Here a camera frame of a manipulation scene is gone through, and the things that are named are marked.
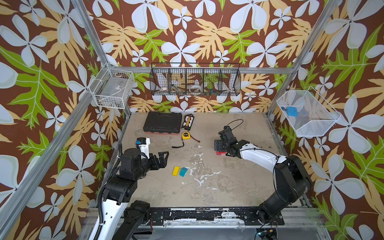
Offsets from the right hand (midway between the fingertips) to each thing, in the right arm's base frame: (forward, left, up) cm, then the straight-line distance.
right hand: (220, 143), depth 93 cm
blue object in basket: (+10, -40, +18) cm, 45 cm away
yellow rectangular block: (-15, +28, -7) cm, 33 cm away
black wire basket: (+36, +16, +23) cm, 46 cm away
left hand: (-16, +33, +17) cm, 41 cm away
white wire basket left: (+23, +65, +26) cm, 73 cm away
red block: (-4, +1, -6) cm, 7 cm away
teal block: (-15, +24, -7) cm, 29 cm away
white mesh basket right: (+2, -47, +22) cm, 52 cm away
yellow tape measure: (+10, +22, -6) cm, 25 cm away
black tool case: (+24, +40, -7) cm, 47 cm away
